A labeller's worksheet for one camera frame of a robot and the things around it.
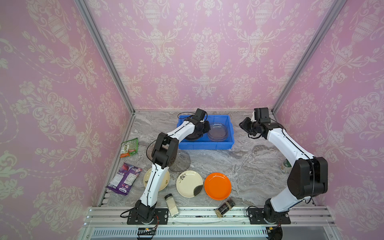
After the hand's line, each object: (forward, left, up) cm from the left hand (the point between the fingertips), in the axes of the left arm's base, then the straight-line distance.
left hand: (210, 129), depth 102 cm
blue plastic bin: (-14, +4, +4) cm, 15 cm away
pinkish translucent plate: (-1, -6, -1) cm, 6 cm away
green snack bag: (-13, +54, -5) cm, 56 cm away
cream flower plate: (-35, +27, -5) cm, 45 cm away
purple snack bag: (-34, +50, -4) cm, 60 cm away
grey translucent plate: (-22, +19, -7) cm, 30 cm away
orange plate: (-36, -3, -6) cm, 37 cm away
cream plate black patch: (-34, +13, -9) cm, 38 cm away
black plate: (-6, +9, +2) cm, 11 cm away
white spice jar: (-46, +22, -4) cm, 51 cm away
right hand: (-5, -17, +12) cm, 22 cm away
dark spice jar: (-47, -5, -3) cm, 48 cm away
